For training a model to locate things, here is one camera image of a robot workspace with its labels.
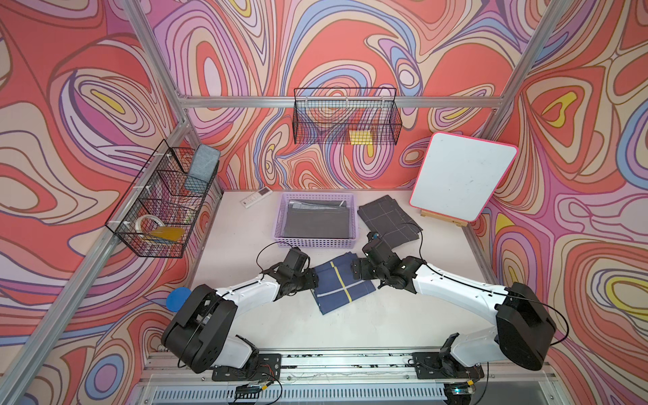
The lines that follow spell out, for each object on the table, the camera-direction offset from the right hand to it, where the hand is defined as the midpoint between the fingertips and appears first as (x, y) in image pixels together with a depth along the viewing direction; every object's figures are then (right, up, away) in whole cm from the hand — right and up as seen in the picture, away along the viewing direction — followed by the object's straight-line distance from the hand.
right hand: (366, 270), depth 86 cm
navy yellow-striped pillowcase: (-10, -6, +4) cm, 12 cm away
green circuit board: (-36, -32, -14) cm, 50 cm away
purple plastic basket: (-17, +9, +10) cm, 22 cm away
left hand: (-17, -4, +4) cm, 18 cm away
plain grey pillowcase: (-18, +17, +22) cm, 33 cm away
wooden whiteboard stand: (+41, +16, +17) cm, 47 cm away
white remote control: (-48, +27, +30) cm, 62 cm away
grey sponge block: (-54, +34, -5) cm, 64 cm away
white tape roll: (-64, +16, -19) cm, 69 cm away
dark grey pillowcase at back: (+13, +17, +23) cm, 31 cm away
